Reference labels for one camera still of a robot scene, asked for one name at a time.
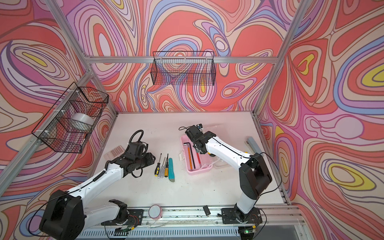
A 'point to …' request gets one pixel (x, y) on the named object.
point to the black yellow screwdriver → (158, 167)
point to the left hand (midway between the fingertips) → (155, 157)
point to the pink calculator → (115, 153)
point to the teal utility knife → (171, 175)
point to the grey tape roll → (83, 117)
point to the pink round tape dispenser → (155, 212)
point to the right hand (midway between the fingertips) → (207, 146)
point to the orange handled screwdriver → (166, 169)
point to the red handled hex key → (199, 159)
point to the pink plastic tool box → (195, 162)
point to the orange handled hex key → (190, 158)
